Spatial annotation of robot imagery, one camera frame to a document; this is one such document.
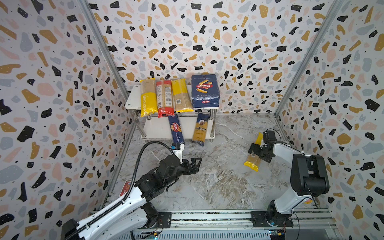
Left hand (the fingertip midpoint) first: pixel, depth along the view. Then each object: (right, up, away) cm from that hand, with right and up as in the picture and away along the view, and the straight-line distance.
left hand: (196, 158), depth 71 cm
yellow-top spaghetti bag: (-8, +31, +9) cm, 33 cm away
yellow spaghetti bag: (+35, -6, +22) cm, 42 cm away
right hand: (+36, 0, +26) cm, 44 cm away
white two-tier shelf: (-31, +14, +34) cm, 48 cm away
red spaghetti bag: (-17, +30, +7) cm, 35 cm away
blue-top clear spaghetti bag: (+2, +13, +30) cm, 33 cm away
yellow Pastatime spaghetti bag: (-24, +26, +4) cm, 36 cm away
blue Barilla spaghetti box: (-13, +10, +26) cm, 30 cm away
